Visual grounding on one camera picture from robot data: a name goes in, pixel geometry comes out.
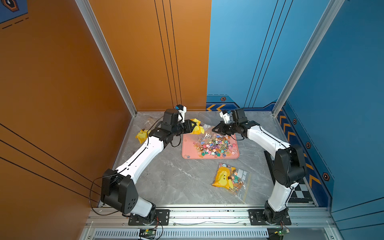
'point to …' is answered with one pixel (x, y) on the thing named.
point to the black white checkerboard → (300, 193)
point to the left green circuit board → (147, 233)
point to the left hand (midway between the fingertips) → (195, 121)
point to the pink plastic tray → (209, 146)
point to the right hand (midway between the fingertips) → (213, 129)
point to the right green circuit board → (277, 233)
